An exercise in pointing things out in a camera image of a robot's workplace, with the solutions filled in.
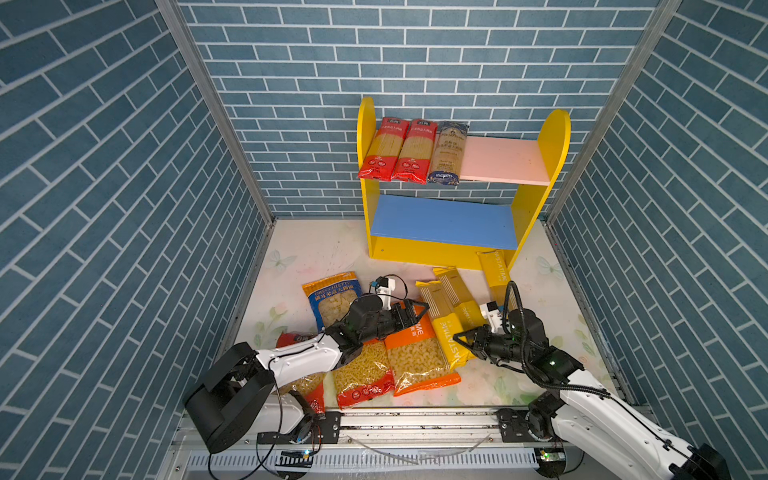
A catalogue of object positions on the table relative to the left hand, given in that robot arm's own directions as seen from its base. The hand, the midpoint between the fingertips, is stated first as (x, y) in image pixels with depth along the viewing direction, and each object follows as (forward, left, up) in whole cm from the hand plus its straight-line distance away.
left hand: (423, 313), depth 78 cm
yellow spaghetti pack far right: (+22, -28, -11) cm, 37 cm away
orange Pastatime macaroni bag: (-8, +1, -12) cm, 15 cm away
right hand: (-6, -7, -1) cm, 9 cm away
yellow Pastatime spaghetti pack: (-1, -7, -4) cm, 8 cm away
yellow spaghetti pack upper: (+6, -16, -11) cm, 20 cm away
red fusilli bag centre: (-12, +15, -12) cm, 22 cm away
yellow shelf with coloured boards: (+30, -11, 0) cm, 32 cm away
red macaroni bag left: (-15, +29, -12) cm, 35 cm away
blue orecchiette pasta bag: (+12, +27, -11) cm, 32 cm away
